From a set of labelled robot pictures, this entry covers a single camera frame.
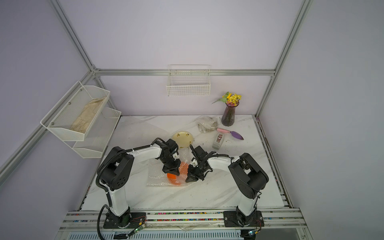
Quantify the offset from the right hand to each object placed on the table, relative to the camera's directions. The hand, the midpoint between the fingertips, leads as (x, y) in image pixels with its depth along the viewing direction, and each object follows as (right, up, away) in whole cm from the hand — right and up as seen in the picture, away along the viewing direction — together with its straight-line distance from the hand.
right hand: (184, 182), depth 83 cm
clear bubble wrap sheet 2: (+15, +34, +27) cm, 46 cm away
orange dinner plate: (-3, +1, 0) cm, 3 cm away
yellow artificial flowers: (+30, +50, +13) cm, 60 cm away
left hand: (-4, +3, +5) cm, 7 cm away
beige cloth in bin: (-52, +33, -9) cm, 62 cm away
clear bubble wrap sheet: (-16, +2, +3) cm, 16 cm away
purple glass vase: (+31, +38, +26) cm, 56 cm away
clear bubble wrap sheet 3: (-41, +28, +27) cm, 56 cm away
